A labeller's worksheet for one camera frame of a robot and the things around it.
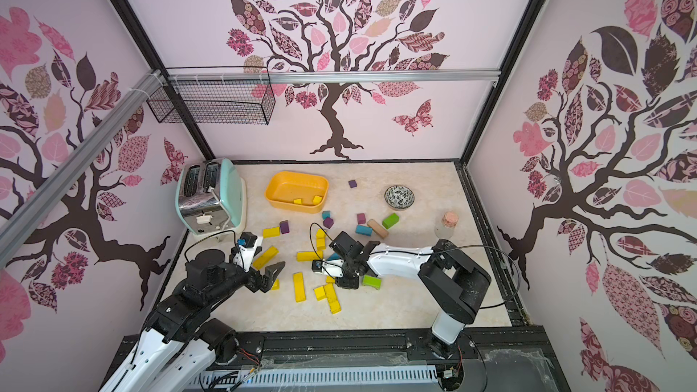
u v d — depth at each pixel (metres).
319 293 0.82
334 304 0.81
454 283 0.45
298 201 1.03
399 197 1.07
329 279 0.85
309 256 0.92
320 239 0.94
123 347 0.75
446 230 0.93
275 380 0.70
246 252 0.62
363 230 1.00
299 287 0.85
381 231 0.98
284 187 1.10
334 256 0.91
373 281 0.85
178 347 0.49
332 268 0.76
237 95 0.95
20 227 0.50
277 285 0.68
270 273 0.65
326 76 0.94
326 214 1.01
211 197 0.85
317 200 1.03
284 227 0.98
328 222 1.00
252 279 0.64
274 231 0.97
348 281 0.76
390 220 1.01
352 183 1.13
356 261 0.66
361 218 1.00
